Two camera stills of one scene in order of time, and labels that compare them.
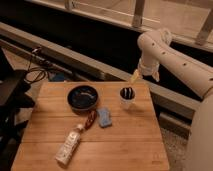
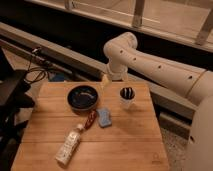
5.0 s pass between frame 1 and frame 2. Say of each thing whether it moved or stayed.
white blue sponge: stayed
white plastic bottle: stayed
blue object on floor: stayed
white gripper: moved
